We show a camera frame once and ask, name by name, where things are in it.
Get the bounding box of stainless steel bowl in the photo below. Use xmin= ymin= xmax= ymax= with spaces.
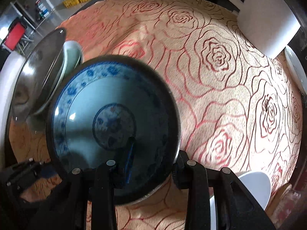
xmin=12 ymin=28 xmax=66 ymax=122

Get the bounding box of white bowl near gripper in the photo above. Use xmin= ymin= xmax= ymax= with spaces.
xmin=207 ymin=167 xmax=275 ymax=229

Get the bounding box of pale green ceramic plate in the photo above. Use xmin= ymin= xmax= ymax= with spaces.
xmin=33 ymin=40 xmax=83 ymax=115

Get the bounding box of white chair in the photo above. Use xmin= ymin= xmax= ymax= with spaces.
xmin=229 ymin=0 xmax=300 ymax=59

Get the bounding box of white plate at edge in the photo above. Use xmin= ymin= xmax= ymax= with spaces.
xmin=284 ymin=46 xmax=307 ymax=97

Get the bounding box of white shelf unit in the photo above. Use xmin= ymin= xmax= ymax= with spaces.
xmin=10 ymin=0 xmax=51 ymax=30

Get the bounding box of red folding chair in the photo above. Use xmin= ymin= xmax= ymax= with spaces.
xmin=2 ymin=21 xmax=26 ymax=51

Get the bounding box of blue white porcelain bowl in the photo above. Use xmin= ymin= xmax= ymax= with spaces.
xmin=51 ymin=61 xmax=173 ymax=192

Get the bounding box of rose pattern tablecloth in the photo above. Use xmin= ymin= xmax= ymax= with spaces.
xmin=62 ymin=0 xmax=303 ymax=193

